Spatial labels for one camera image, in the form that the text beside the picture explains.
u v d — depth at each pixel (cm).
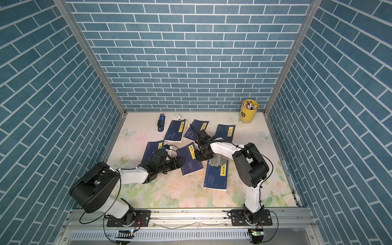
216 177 87
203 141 75
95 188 45
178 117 115
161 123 108
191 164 91
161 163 73
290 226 77
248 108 107
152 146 99
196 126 112
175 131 106
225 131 108
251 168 50
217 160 90
